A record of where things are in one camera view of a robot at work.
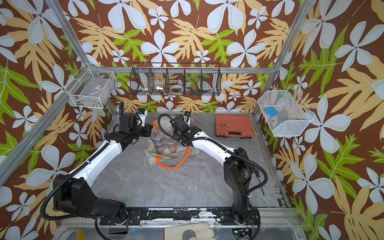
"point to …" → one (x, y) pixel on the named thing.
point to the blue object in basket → (271, 111)
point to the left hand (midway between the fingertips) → (152, 124)
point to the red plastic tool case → (234, 125)
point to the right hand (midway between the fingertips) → (180, 128)
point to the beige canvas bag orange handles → (169, 161)
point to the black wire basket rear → (175, 79)
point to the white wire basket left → (92, 88)
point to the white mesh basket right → (293, 115)
